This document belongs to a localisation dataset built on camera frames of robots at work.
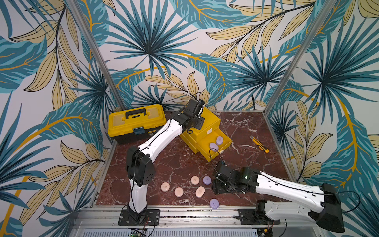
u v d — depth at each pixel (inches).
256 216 25.7
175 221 28.9
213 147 34.8
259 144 39.4
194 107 24.7
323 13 27.7
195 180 33.0
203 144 36.5
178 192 31.5
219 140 36.0
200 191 31.5
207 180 32.8
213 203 30.1
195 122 28.2
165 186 32.1
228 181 21.9
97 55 33.1
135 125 35.5
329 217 15.5
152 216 29.1
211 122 33.0
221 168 22.8
